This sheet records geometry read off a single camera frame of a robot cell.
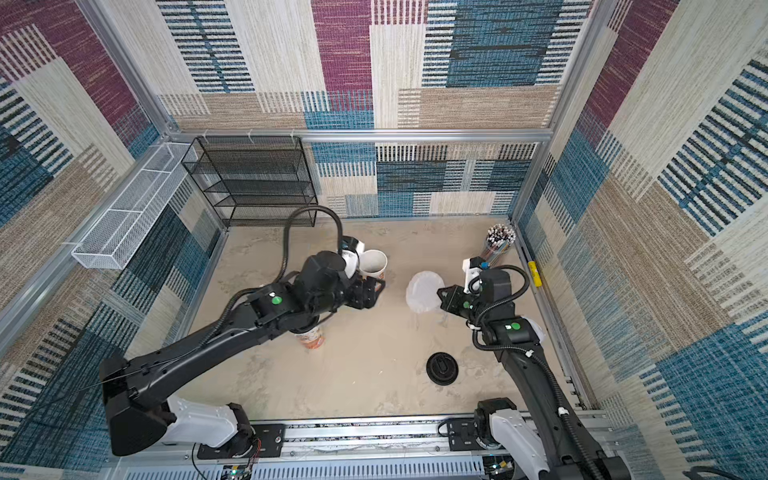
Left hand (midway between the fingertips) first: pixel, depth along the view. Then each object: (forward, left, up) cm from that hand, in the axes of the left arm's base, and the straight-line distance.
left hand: (377, 282), depth 71 cm
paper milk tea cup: (-5, +18, -19) cm, 27 cm away
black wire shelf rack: (+49, +44, -7) cm, 67 cm away
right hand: (+1, -16, -9) cm, 19 cm away
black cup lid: (-11, -17, -26) cm, 33 cm away
